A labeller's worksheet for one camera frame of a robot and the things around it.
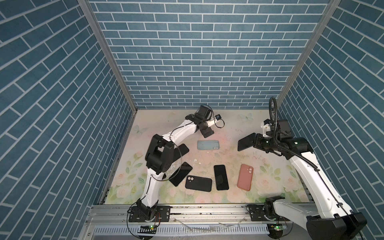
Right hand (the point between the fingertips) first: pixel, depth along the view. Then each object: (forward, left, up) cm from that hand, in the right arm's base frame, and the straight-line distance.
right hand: (250, 139), depth 75 cm
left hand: (+18, +22, -11) cm, 31 cm away
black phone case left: (+4, +37, -22) cm, 43 cm away
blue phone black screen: (+5, -2, -10) cm, 12 cm away
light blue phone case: (+9, +21, -22) cm, 32 cm away
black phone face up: (-12, +36, -23) cm, 45 cm away
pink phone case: (-10, -2, -25) cm, 27 cm away
